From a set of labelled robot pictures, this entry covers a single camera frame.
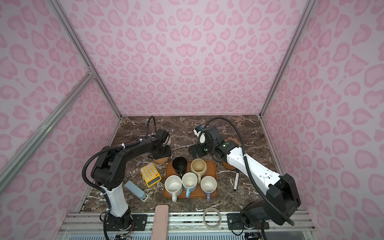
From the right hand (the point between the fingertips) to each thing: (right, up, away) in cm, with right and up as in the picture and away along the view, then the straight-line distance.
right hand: (196, 146), depth 79 cm
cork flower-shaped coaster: (+26, +1, +23) cm, 35 cm away
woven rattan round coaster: (-22, -11, +16) cm, 29 cm away
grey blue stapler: (-32, -23, -1) cm, 39 cm away
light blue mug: (-4, -22, +6) cm, 23 cm away
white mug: (-13, -23, +4) cm, 27 cm away
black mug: (-10, -12, +9) cm, 18 cm away
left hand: (-18, -6, +17) cm, 26 cm away
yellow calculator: (-27, -18, +9) cm, 34 cm away
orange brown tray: (+9, -16, +11) cm, 22 cm away
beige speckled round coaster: (-15, +2, +3) cm, 16 cm away
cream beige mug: (+1, -14, +11) cm, 17 cm away
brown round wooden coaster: (+20, -14, +13) cm, 27 cm away
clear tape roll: (+12, -37, -4) cm, 39 cm away
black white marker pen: (+23, -20, +7) cm, 31 cm away
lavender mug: (+7, -22, +4) cm, 23 cm away
